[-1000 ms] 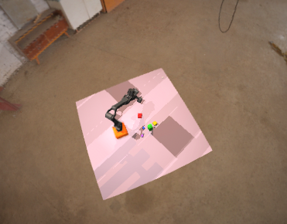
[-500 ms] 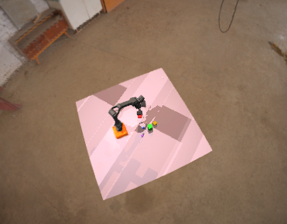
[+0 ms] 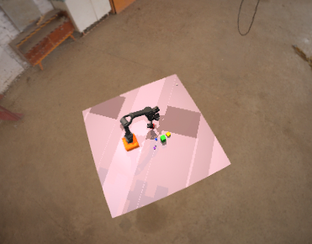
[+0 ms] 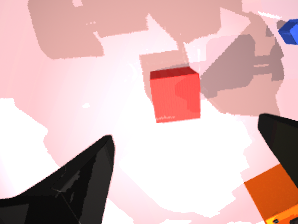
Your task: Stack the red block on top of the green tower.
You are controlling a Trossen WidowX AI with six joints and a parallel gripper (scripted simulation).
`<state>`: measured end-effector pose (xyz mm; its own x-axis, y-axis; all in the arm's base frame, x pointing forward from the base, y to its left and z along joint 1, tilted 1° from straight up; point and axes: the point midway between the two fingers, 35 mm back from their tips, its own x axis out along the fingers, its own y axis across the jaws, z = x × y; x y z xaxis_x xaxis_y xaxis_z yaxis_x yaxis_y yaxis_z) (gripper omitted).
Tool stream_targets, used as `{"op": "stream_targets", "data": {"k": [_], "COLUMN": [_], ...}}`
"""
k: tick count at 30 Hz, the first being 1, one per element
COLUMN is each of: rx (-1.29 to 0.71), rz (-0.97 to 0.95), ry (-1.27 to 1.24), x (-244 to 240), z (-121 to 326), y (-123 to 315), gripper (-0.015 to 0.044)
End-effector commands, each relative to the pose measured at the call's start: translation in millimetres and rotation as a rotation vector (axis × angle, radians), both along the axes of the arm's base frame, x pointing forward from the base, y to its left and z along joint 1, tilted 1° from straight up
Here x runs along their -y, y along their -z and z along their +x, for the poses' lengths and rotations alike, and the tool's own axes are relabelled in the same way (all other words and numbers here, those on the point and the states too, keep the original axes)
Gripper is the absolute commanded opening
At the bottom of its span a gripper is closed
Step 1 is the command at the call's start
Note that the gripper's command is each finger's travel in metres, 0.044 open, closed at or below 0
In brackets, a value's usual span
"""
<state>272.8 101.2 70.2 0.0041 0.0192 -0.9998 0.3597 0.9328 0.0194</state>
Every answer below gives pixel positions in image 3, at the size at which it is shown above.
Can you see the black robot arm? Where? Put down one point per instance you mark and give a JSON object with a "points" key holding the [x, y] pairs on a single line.
{"points": [[147, 112]]}

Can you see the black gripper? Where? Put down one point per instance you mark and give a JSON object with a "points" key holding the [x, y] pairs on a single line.
{"points": [[150, 125]]}

